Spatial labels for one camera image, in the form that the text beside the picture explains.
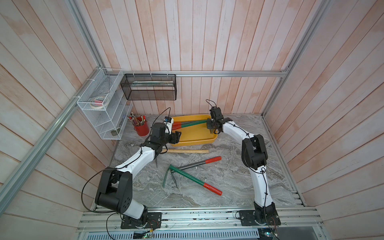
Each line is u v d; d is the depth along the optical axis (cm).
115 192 43
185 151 98
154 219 73
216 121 82
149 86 100
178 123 108
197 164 92
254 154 60
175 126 101
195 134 107
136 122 98
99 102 72
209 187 82
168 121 76
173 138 78
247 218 73
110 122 78
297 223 75
